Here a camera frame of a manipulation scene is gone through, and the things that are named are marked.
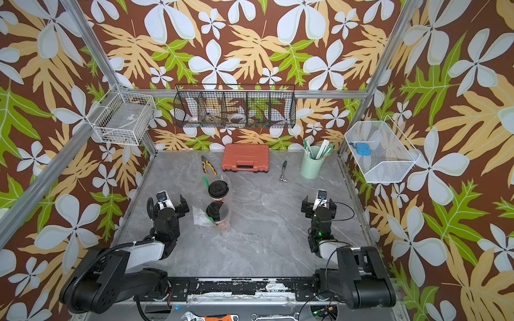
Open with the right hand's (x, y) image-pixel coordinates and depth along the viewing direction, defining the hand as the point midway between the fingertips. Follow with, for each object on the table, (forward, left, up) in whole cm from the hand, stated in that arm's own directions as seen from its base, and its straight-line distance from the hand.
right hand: (318, 197), depth 89 cm
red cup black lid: (-1, +44, +8) cm, 45 cm away
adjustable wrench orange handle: (-43, +51, -8) cm, 67 cm away
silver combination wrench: (-43, +14, -9) cm, 46 cm away
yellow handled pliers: (+30, +58, -9) cm, 66 cm away
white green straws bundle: (+23, -6, +6) cm, 25 cm away
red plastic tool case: (+29, +34, -4) cm, 45 cm away
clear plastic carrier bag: (-4, +50, +11) cm, 52 cm away
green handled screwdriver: (+25, +13, -9) cm, 29 cm away
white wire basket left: (+26, +86, +24) cm, 94 cm away
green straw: (+1, +48, +12) cm, 50 cm away
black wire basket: (+40, +38, +22) cm, 60 cm away
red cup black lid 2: (-14, +41, +12) cm, 45 cm away
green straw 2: (-14, +45, +9) cm, 48 cm away
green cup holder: (+20, -1, -4) cm, 21 cm away
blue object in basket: (+15, -18, +16) cm, 29 cm away
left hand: (-1, +66, +1) cm, 66 cm away
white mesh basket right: (+12, -26, +16) cm, 33 cm away
